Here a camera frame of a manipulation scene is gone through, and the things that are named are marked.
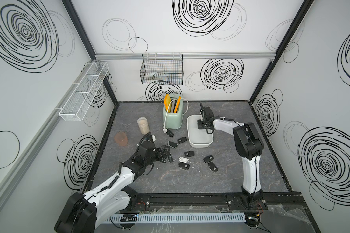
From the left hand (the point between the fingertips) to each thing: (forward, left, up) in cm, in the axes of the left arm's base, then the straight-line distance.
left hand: (164, 149), depth 83 cm
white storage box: (+13, -21, -8) cm, 26 cm away
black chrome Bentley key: (-2, -3, -7) cm, 8 cm away
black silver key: (+8, -4, -8) cm, 12 cm away
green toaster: (+24, -4, +7) cm, 25 cm away
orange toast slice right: (+29, -7, +8) cm, 31 cm away
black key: (+16, -2, -7) cm, 18 cm away
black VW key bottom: (-6, -12, -7) cm, 15 cm away
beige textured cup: (+17, +15, +1) cm, 23 cm away
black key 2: (-1, -27, -8) cm, 28 cm away
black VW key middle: (+1, -15, -7) cm, 17 cm away
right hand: (+25, -25, -6) cm, 36 cm away
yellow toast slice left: (+28, 0, +11) cm, 30 cm away
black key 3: (-6, -29, -7) cm, 31 cm away
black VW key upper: (+11, -11, -7) cm, 17 cm away
